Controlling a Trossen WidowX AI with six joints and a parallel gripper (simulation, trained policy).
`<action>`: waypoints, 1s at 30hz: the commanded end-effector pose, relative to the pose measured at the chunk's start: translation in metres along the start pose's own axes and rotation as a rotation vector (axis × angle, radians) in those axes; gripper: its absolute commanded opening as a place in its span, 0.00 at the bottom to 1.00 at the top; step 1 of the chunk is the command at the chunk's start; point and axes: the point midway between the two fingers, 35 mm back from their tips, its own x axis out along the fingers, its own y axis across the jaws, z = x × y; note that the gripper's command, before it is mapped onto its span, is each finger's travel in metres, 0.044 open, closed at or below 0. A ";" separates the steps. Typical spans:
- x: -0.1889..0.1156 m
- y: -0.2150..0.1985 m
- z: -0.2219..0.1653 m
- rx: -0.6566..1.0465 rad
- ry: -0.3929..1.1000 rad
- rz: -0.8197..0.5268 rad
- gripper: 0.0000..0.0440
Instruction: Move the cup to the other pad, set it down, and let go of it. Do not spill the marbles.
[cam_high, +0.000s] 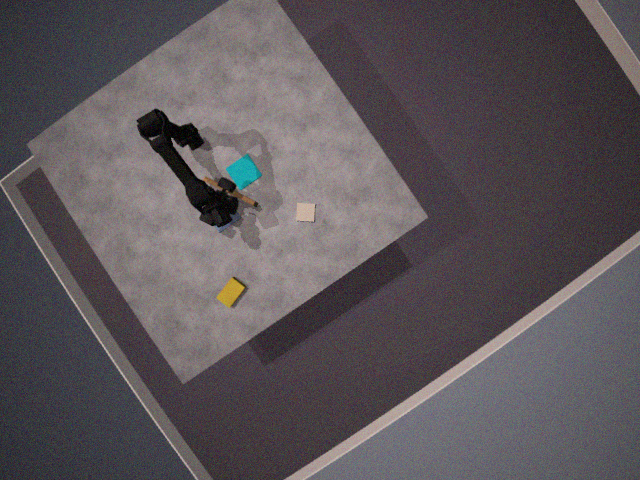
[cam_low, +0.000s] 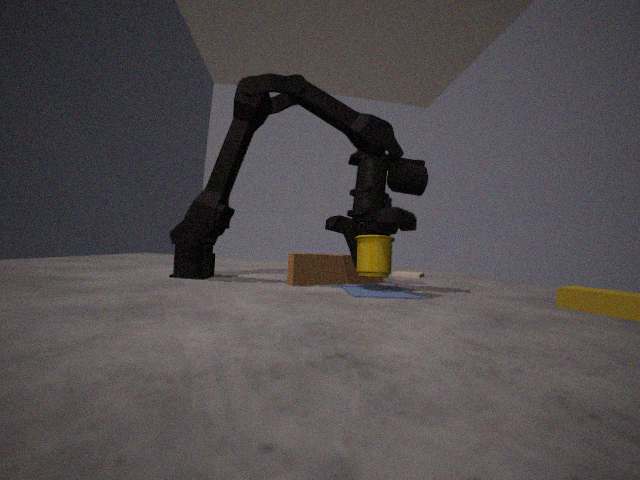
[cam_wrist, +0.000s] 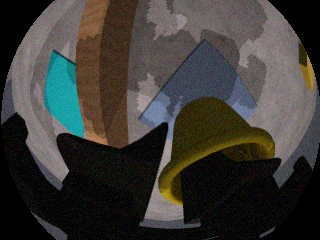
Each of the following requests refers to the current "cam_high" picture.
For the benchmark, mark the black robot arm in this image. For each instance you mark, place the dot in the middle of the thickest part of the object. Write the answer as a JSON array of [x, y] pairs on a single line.
[[155, 123]]

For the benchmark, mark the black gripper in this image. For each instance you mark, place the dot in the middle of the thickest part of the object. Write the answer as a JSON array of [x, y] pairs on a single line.
[[226, 184]]

